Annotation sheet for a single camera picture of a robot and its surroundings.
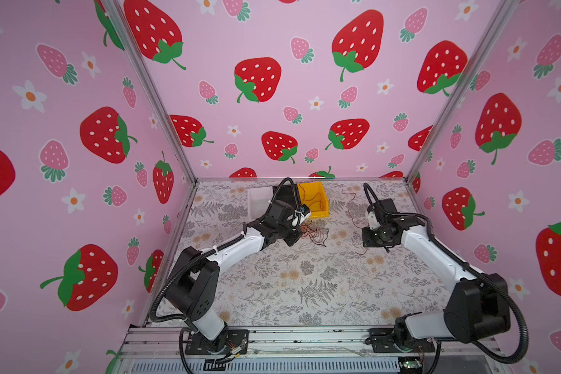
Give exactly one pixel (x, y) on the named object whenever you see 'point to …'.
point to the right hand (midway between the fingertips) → (365, 238)
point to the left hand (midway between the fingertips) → (300, 227)
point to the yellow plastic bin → (313, 195)
